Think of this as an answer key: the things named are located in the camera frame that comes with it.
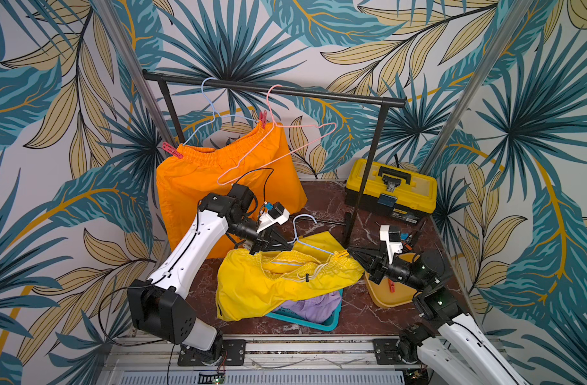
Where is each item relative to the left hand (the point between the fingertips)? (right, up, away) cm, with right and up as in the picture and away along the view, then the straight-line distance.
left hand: (286, 250), depth 65 cm
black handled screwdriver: (+54, -1, +36) cm, 65 cm away
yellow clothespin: (+16, -1, -1) cm, 16 cm away
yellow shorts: (-9, -12, +8) cm, 18 cm away
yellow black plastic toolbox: (+40, +17, +28) cm, 52 cm away
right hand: (+17, 0, -1) cm, 17 cm away
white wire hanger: (+2, +3, -3) cm, 5 cm away
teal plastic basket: (+10, -24, +6) cm, 27 cm away
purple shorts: (+10, -21, +13) cm, 27 cm away
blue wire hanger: (-29, +49, +30) cm, 64 cm away
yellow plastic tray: (+33, -19, +20) cm, 43 cm away
